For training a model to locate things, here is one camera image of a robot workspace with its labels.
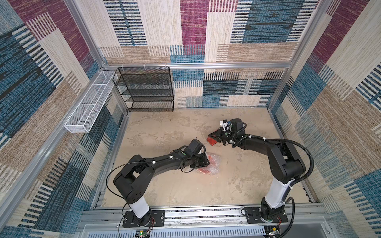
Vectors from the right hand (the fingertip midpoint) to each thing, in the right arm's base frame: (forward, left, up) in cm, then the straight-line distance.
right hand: (210, 136), depth 92 cm
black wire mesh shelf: (+36, +44, +9) cm, 58 cm away
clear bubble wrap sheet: (-19, -1, -2) cm, 19 cm away
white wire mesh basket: (-5, +62, +24) cm, 67 cm away
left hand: (-16, +1, -5) cm, 16 cm away
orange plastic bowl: (-20, +5, -4) cm, 21 cm away
